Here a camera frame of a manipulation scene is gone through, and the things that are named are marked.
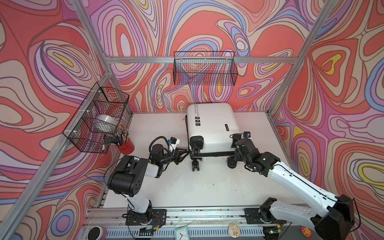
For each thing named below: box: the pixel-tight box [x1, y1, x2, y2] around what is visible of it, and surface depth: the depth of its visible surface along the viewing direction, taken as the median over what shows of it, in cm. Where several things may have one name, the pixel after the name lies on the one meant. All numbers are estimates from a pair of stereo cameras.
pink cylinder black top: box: [86, 225, 107, 240], surface depth 67 cm
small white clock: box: [175, 226, 190, 240], surface depth 69 cm
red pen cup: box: [117, 126, 135, 155], surface depth 90 cm
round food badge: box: [228, 223, 240, 238], surface depth 72 cm
